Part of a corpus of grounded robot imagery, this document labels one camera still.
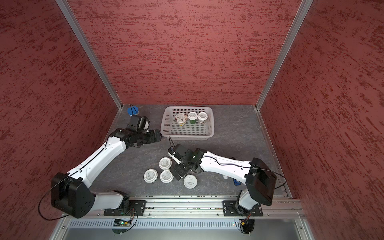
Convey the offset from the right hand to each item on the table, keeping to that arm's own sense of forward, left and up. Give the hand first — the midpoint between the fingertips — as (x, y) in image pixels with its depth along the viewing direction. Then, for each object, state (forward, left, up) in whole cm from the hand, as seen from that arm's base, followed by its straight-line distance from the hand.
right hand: (181, 170), depth 79 cm
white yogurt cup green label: (+39, -6, 0) cm, 40 cm away
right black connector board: (-25, -32, -9) cm, 41 cm away
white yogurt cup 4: (-2, +17, -2) cm, 17 cm away
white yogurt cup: (+39, -14, -1) cm, 41 cm away
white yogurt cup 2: (+5, +10, -1) cm, 11 cm away
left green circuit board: (-22, +30, -8) cm, 38 cm away
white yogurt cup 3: (-2, +8, -2) cm, 8 cm away
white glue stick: (-2, -25, -7) cm, 26 cm away
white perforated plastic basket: (+34, +10, -8) cm, 36 cm away
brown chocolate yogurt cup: (+39, +2, -3) cm, 39 cm away
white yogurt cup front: (-5, -5, -3) cm, 8 cm away
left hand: (+15, +15, +7) cm, 23 cm away
